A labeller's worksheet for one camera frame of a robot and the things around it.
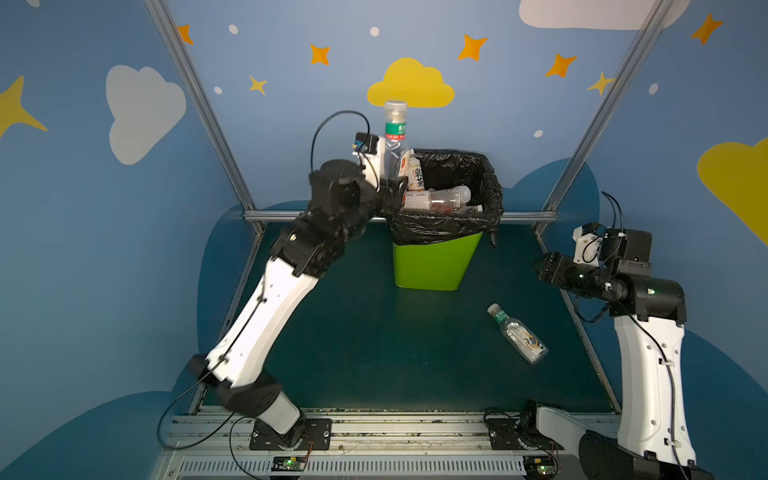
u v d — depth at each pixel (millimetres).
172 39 722
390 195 492
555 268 583
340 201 402
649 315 400
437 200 879
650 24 712
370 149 460
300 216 448
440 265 934
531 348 840
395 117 513
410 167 880
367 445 733
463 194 839
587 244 555
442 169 928
